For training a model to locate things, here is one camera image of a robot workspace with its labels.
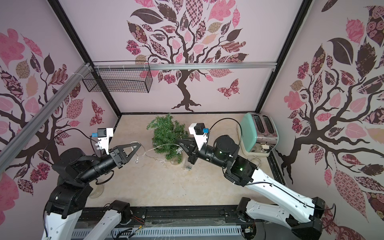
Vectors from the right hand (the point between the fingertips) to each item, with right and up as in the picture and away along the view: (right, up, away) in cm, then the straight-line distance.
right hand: (178, 139), depth 54 cm
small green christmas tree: (-7, +3, +13) cm, 15 cm away
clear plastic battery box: (+1, -20, +38) cm, 43 cm away
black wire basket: (-34, +37, +40) cm, 65 cm away
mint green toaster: (+43, 0, +29) cm, 52 cm away
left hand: (-14, -4, +1) cm, 15 cm away
